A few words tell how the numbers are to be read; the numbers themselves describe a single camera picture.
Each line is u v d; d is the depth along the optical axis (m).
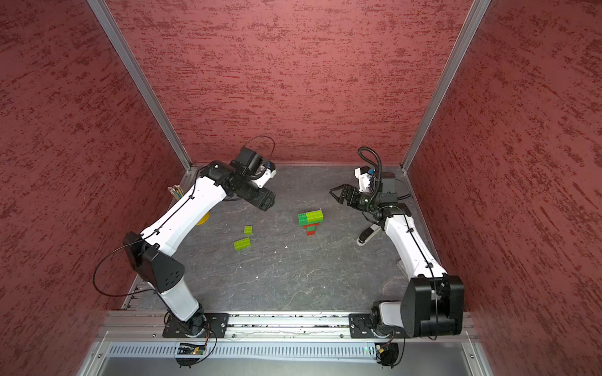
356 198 0.71
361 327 0.74
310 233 0.96
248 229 0.95
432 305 0.40
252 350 0.77
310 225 0.89
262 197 0.71
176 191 0.89
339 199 0.72
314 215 0.87
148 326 0.76
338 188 0.74
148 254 0.43
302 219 0.85
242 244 0.92
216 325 0.74
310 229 0.92
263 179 0.68
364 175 0.74
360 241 0.93
